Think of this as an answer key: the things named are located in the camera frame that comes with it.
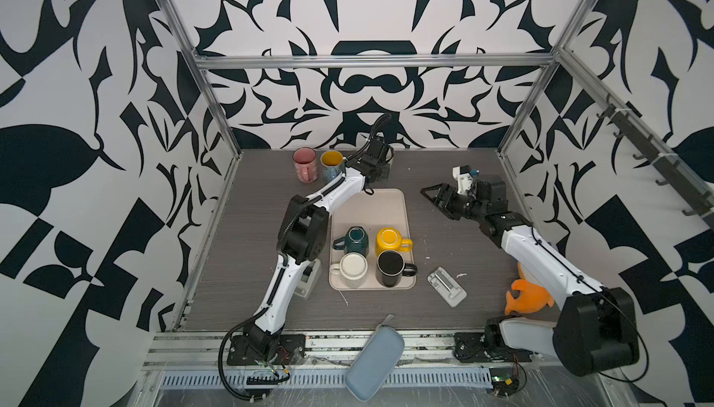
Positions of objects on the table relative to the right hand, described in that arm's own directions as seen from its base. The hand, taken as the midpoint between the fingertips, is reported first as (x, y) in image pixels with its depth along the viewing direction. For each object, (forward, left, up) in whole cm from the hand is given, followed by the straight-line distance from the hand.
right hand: (426, 191), depth 81 cm
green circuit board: (-43, -17, -22) cm, 52 cm away
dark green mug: (-10, +21, -10) cm, 25 cm away
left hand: (+20, +12, -9) cm, 25 cm away
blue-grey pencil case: (-39, +16, -17) cm, 46 cm away
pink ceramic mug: (+24, +39, -11) cm, 47 cm away
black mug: (-18, +10, -11) cm, 24 cm away
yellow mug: (-9, +11, -12) cm, 18 cm away
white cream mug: (-17, +21, -14) cm, 31 cm away
